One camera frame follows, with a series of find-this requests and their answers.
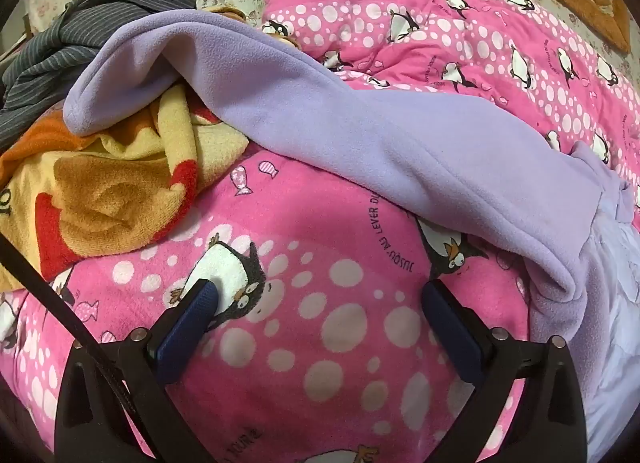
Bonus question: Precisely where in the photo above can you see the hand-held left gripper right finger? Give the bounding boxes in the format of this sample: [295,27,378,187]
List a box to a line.
[421,279,588,463]

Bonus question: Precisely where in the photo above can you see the black cable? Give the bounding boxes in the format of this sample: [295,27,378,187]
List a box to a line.
[0,232,151,449]

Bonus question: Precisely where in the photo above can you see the yellow orange printed towel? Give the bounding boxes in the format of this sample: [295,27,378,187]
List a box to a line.
[0,5,301,294]

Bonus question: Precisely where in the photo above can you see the pink penguin print blanket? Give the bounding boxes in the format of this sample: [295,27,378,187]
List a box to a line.
[0,0,640,463]

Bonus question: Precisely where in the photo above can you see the purple fleece garment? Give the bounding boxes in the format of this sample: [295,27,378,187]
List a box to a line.
[64,10,640,463]

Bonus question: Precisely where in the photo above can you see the grey striped garment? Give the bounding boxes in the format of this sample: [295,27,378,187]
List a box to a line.
[0,0,198,151]

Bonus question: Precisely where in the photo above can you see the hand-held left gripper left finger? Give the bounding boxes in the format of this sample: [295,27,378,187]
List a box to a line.
[54,279,221,463]

